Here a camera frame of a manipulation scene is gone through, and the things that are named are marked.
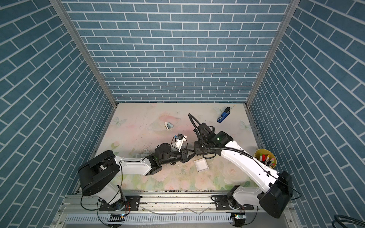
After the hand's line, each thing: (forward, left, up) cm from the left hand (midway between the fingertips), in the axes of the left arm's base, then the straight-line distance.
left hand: (200, 156), depth 74 cm
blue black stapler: (+41, -23, -13) cm, 49 cm away
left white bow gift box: (+6, +36, -14) cm, 39 cm away
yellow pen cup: (0, -37, -1) cm, 37 cm away
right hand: (+4, +1, 0) cm, 4 cm away
